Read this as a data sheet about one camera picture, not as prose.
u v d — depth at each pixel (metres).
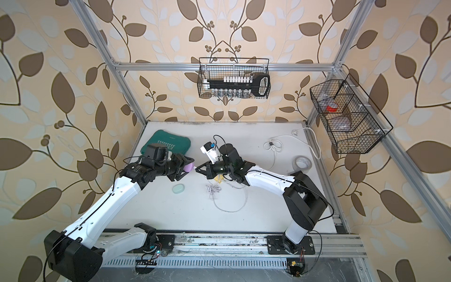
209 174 0.69
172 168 0.67
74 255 0.37
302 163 0.99
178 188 0.89
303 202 0.45
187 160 0.71
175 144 1.02
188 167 0.75
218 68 0.91
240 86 0.85
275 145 1.07
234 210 0.85
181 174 0.70
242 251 0.74
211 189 0.87
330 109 0.81
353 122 0.73
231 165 0.64
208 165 0.72
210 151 0.72
